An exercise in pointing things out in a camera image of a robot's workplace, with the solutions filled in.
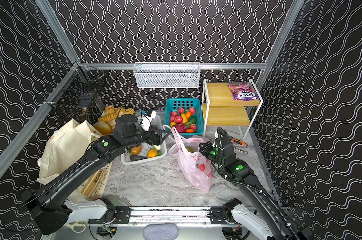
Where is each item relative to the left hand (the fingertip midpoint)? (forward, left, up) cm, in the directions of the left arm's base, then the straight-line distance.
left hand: (167, 130), depth 66 cm
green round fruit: (+33, -12, -27) cm, 45 cm away
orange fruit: (+38, -9, -28) cm, 48 cm away
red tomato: (-6, -17, -23) cm, 29 cm away
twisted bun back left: (+42, +53, -27) cm, 73 cm away
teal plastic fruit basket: (+48, +3, -26) cm, 55 cm away
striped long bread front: (+42, +37, -28) cm, 63 cm away
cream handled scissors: (-32, +41, -32) cm, 61 cm away
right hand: (+1, -15, -11) cm, 18 cm away
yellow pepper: (+34, -6, -28) cm, 44 cm away
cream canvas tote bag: (-3, +53, -13) cm, 55 cm away
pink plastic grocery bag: (-8, -13, -19) cm, 25 cm away
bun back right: (+41, +43, -28) cm, 66 cm away
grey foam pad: (-34, +3, -32) cm, 47 cm away
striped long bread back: (+34, +52, -28) cm, 68 cm away
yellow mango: (+5, +12, -27) cm, 30 cm away
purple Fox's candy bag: (+27, -38, +2) cm, 47 cm away
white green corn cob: (+10, +10, -29) cm, 32 cm away
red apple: (+31, -2, -25) cm, 40 cm away
